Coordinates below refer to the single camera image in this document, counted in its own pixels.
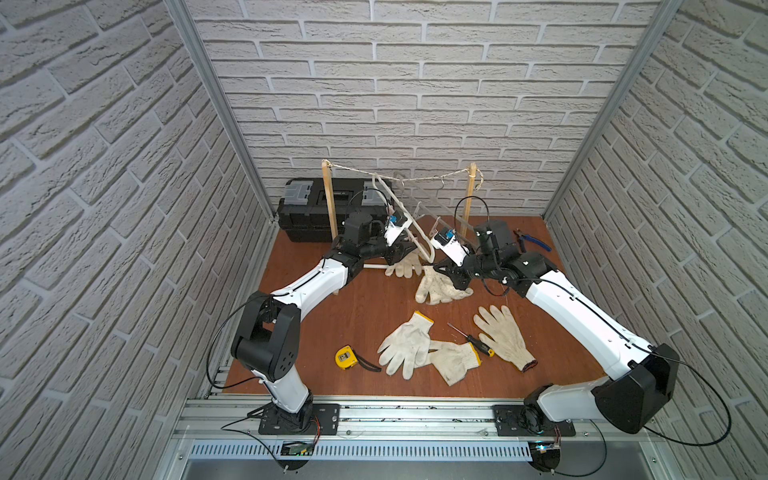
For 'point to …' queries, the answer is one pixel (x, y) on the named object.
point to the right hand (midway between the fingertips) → (442, 265)
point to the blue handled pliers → (522, 238)
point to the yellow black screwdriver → (474, 341)
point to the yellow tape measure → (346, 357)
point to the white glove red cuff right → (508, 339)
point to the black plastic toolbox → (303, 211)
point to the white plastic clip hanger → (407, 215)
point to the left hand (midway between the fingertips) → (416, 235)
